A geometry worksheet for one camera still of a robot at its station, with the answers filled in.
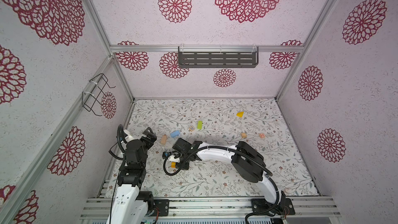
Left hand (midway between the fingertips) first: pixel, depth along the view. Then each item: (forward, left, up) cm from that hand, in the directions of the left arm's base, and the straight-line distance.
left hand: (146, 135), depth 78 cm
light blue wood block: (+13, -11, -19) cm, 25 cm away
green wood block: (+20, -28, -20) cm, 40 cm away
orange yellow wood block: (-11, -13, -10) cm, 20 cm away
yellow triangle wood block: (+29, -57, -21) cm, 68 cm away
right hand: (-6, -13, -18) cm, 23 cm away
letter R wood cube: (+17, -22, -19) cm, 33 cm away
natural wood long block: (+8, -4, -19) cm, 21 cm away
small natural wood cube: (+11, -56, -19) cm, 60 cm away
